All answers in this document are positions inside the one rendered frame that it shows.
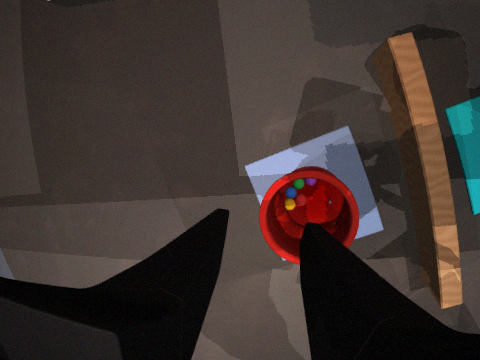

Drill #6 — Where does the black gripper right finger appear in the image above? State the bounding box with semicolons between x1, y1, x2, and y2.
300;221;480;360

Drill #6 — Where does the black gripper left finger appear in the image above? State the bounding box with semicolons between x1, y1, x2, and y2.
0;208;229;360

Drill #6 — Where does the red cup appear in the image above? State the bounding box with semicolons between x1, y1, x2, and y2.
259;167;360;264

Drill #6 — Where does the yellow marble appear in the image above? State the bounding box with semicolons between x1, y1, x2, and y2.
285;199;296;211

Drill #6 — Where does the peach square block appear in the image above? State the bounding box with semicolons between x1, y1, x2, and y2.
47;0;95;7

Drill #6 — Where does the purple ball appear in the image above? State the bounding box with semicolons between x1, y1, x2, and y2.
304;179;316;187

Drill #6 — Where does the long wooden plank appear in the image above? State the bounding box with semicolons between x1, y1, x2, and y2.
373;32;463;309

